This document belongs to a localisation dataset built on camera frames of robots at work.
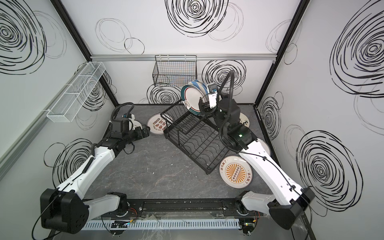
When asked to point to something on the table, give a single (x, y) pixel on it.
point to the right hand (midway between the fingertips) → (208, 94)
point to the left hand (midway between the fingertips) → (144, 129)
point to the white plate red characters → (157, 124)
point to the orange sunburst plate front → (236, 171)
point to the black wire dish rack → (199, 138)
